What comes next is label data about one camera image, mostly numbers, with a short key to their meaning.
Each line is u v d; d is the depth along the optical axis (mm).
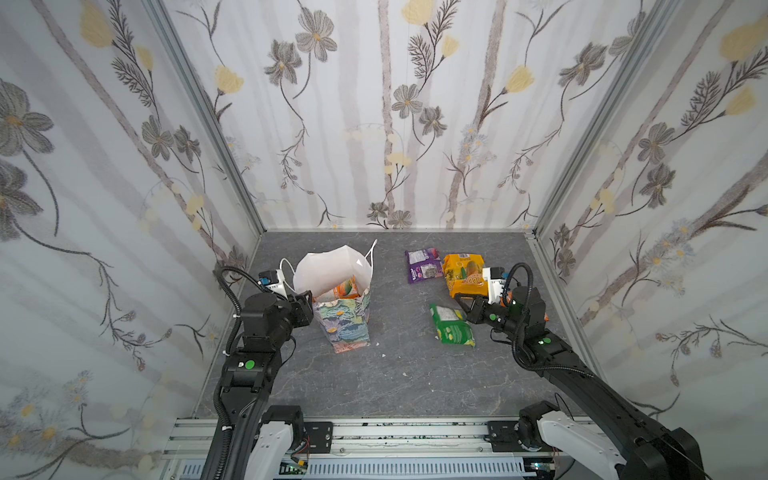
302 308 638
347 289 839
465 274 1007
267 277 614
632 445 414
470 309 745
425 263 1075
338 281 880
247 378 483
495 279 702
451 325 874
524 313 583
